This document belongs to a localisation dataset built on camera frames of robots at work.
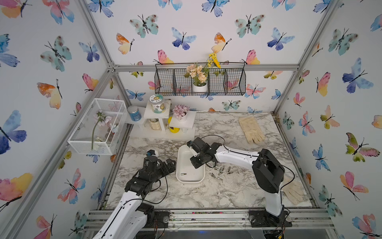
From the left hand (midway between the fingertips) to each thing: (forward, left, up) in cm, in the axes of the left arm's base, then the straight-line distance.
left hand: (171, 163), depth 82 cm
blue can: (+27, +23, +12) cm, 37 cm away
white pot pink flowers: (+25, -5, +14) cm, 29 cm away
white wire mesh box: (+10, +33, +18) cm, 39 cm away
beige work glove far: (+27, -54, -10) cm, 62 cm away
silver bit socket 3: (+1, -29, -11) cm, 31 cm away
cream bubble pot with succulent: (+31, +15, -3) cm, 35 cm away
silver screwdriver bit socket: (-2, -6, -10) cm, 12 cm away
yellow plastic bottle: (+27, +2, -5) cm, 28 cm away
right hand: (+4, -12, -5) cm, 13 cm away
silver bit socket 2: (-5, -27, -10) cm, 29 cm away
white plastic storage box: (-1, -7, -10) cm, 12 cm away
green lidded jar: (+27, +8, +18) cm, 34 cm away
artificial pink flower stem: (+14, +34, +21) cm, 42 cm away
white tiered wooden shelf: (+30, +8, -3) cm, 31 cm away
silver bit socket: (-2, -23, -11) cm, 25 cm away
